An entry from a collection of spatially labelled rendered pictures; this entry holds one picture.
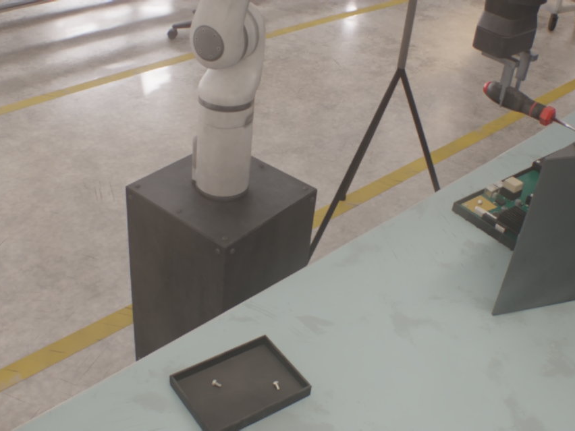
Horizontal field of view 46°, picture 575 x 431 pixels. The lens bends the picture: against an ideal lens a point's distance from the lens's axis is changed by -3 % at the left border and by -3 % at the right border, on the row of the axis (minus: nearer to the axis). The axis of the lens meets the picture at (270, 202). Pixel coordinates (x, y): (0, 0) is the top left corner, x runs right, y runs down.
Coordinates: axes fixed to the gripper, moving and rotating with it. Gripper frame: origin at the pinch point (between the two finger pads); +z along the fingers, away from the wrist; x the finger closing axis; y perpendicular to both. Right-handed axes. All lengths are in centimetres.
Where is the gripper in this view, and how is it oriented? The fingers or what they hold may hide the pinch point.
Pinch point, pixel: (506, 103)
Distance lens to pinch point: 88.8
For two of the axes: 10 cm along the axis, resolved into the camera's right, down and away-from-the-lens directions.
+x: -7.6, 3.3, -5.6
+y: -6.4, -4.7, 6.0
